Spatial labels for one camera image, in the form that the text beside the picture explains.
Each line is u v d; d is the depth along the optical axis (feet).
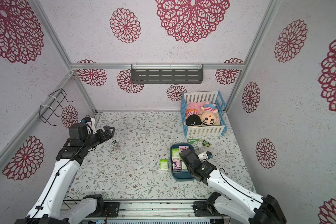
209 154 2.38
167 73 3.08
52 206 1.29
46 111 2.40
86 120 2.18
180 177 2.70
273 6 2.25
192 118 3.28
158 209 2.45
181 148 3.02
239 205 1.47
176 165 2.74
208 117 3.21
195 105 3.63
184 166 2.73
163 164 2.88
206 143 3.25
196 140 3.38
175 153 2.94
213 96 3.59
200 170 1.88
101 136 2.17
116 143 3.20
